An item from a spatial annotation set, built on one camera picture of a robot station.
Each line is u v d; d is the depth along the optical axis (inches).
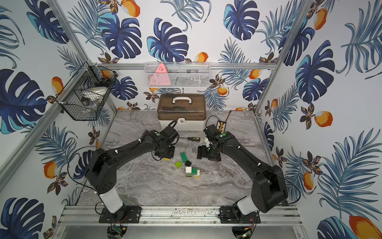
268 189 16.7
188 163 36.2
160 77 35.5
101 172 18.1
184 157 37.1
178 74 36.6
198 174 33.6
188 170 32.2
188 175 34.3
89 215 30.0
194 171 33.2
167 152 30.1
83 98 33.7
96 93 31.4
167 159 31.4
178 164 35.5
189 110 39.3
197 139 39.8
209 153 28.0
